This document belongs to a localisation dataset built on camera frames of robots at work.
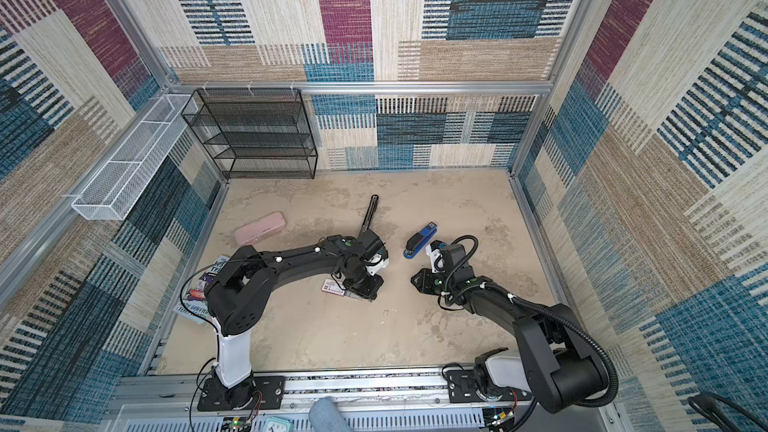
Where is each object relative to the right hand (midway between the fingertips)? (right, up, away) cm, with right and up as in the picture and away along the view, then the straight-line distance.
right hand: (415, 284), depth 88 cm
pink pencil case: (-51, +15, +14) cm, 55 cm away
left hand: (-11, -3, 0) cm, 11 cm away
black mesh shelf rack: (-57, +49, +22) cm, 78 cm away
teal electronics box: (-33, -26, -21) cm, 46 cm away
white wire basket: (-73, +29, -16) cm, 80 cm away
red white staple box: (-24, -1, +1) cm, 24 cm away
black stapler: (-14, +20, +17) cm, 29 cm away
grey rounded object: (-22, -24, -20) cm, 38 cm away
